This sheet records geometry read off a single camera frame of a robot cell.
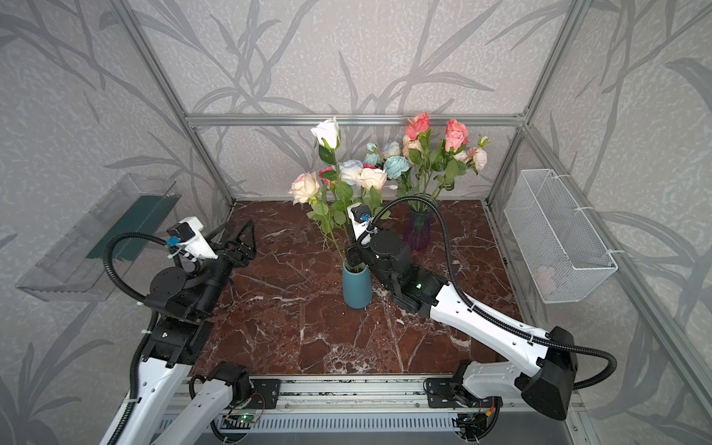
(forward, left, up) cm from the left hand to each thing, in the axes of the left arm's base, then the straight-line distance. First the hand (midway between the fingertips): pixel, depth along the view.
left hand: (246, 215), depth 61 cm
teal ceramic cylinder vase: (-4, -24, -25) cm, 35 cm away
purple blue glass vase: (+23, -45, -29) cm, 58 cm away
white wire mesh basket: (-7, -71, -5) cm, 71 cm away
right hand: (+4, -23, -5) cm, 24 cm away
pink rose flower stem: (+27, -50, -5) cm, 57 cm away
